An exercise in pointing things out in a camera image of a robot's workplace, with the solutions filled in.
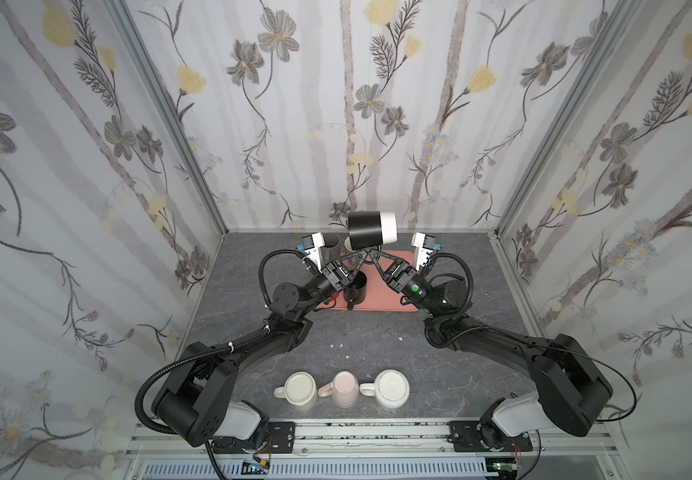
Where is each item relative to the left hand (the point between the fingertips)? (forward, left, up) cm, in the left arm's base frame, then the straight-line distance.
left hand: (362, 252), depth 64 cm
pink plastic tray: (+11, -9, -38) cm, 40 cm away
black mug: (+10, 0, -33) cm, 34 cm away
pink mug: (-21, +4, -29) cm, 36 cm away
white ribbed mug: (-21, -8, -30) cm, 37 cm away
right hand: (-2, -2, +2) cm, 3 cm away
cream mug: (-20, +15, -31) cm, 40 cm away
